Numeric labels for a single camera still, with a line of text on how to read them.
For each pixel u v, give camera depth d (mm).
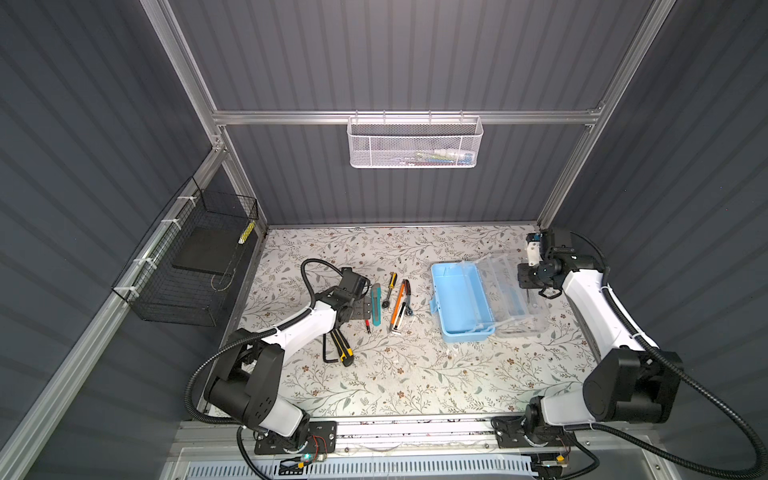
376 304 970
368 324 937
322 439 722
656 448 437
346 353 867
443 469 770
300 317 544
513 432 738
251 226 857
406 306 965
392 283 1020
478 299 979
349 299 709
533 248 769
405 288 1018
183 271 720
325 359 865
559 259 591
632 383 416
